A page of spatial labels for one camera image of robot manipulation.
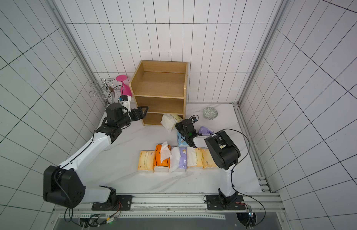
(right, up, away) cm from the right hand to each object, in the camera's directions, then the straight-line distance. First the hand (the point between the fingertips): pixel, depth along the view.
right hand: (170, 123), depth 97 cm
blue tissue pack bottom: (+8, -12, -6) cm, 15 cm away
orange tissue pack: (-3, -19, -16) cm, 25 cm away
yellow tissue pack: (-14, -21, -14) cm, 29 cm away
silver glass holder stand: (-43, +24, -7) cm, 50 cm away
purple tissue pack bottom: (+24, -5, -1) cm, 24 cm away
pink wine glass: (-32, +23, +1) cm, 40 cm away
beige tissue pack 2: (+23, -22, -14) cm, 35 cm away
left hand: (-15, +8, -15) cm, 23 cm away
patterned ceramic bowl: (+31, +7, +13) cm, 34 cm away
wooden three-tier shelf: (-5, +24, -7) cm, 26 cm away
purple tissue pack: (+5, -19, -16) cm, 26 cm away
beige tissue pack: (+14, -19, -14) cm, 27 cm away
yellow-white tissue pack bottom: (-1, +1, +1) cm, 2 cm away
